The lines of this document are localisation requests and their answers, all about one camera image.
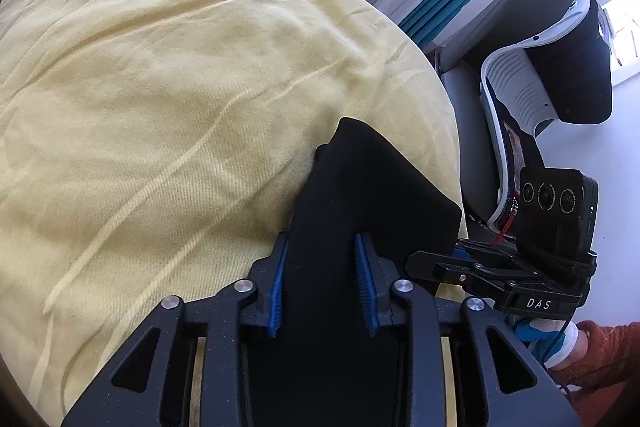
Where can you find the yellow printed blanket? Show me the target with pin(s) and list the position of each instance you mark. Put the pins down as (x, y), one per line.
(150, 107)

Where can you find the black and white office chair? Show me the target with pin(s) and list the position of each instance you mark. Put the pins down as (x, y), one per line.
(585, 72)

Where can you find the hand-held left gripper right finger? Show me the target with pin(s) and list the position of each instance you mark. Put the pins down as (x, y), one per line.
(365, 292)

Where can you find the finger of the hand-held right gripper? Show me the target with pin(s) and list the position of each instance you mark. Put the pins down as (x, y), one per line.
(480, 249)
(430, 267)

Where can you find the black pants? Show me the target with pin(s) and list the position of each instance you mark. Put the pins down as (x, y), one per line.
(350, 207)

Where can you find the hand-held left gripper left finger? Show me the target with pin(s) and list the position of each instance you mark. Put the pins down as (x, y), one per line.
(277, 302)

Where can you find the person's right hand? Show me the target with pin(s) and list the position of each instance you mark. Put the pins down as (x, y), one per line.
(550, 342)

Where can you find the person's right forearm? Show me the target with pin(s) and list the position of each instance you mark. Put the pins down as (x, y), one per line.
(610, 352)

